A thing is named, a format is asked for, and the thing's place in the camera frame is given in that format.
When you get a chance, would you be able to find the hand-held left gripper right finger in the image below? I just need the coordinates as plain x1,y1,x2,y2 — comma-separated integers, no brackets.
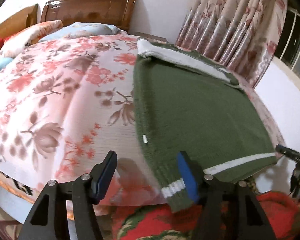
177,151,277,240

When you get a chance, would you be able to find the orange floral pillow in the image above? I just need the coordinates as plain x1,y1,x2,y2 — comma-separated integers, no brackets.
0,20,64,58

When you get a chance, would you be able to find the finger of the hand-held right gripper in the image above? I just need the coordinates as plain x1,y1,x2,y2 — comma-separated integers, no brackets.
276,144,300,160

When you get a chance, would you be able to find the large wooden headboard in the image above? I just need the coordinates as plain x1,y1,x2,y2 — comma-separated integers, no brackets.
41,0,138,32

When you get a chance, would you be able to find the blue and white pillow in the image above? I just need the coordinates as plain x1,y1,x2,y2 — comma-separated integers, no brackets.
0,57,14,76

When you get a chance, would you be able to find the green knit sweater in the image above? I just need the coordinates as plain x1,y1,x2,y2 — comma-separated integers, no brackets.
134,37,278,213

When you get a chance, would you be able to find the pink floral curtain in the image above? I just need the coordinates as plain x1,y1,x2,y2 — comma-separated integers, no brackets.
175,0,289,88

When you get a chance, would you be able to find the barred window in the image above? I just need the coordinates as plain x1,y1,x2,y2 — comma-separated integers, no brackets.
275,5,300,86

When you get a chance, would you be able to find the small wooden headboard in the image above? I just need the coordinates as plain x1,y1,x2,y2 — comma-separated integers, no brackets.
0,4,39,41

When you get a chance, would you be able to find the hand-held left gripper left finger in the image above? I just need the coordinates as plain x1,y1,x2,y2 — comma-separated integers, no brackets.
17,150,118,240

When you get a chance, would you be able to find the red and green floral blanket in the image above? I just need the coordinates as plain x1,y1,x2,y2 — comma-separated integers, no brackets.
112,192,300,240

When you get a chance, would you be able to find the wooden nightstand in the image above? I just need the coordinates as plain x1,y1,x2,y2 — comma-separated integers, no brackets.
134,31,168,43

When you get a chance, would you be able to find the pink floral quilt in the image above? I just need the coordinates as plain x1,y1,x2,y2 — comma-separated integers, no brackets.
0,34,286,216

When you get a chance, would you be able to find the light blue floral pillow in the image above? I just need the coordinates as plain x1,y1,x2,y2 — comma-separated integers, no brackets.
37,22,128,43

